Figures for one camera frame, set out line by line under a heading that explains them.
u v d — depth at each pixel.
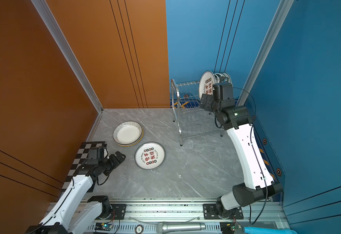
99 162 0.63
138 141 0.96
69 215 0.45
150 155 0.94
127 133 1.01
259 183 0.39
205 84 0.85
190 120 1.13
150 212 0.76
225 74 0.79
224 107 0.46
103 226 0.71
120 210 0.74
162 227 0.66
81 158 0.89
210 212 0.72
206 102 0.60
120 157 0.76
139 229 0.69
